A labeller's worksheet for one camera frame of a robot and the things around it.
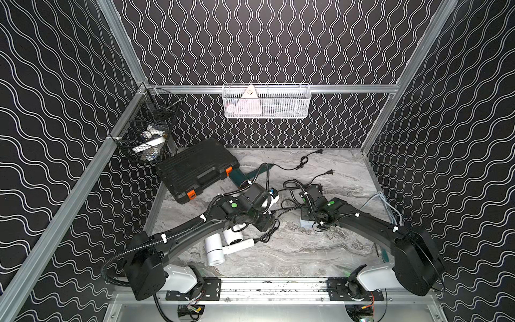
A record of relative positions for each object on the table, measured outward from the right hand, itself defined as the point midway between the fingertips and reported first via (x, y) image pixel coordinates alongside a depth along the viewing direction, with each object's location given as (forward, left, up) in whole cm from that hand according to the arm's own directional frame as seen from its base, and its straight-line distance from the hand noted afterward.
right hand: (307, 211), depth 88 cm
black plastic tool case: (+19, +57, +1) cm, 60 cm away
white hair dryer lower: (-17, +38, -2) cm, 42 cm away
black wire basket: (+42, +73, +25) cm, 88 cm away
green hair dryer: (+17, +29, +1) cm, 34 cm away
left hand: (-8, +17, +10) cm, 21 cm away
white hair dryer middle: (-11, +32, -2) cm, 34 cm away
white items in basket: (+14, +61, +28) cm, 69 cm away
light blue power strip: (-5, +1, -3) cm, 5 cm away
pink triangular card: (+37, +26, +28) cm, 53 cm away
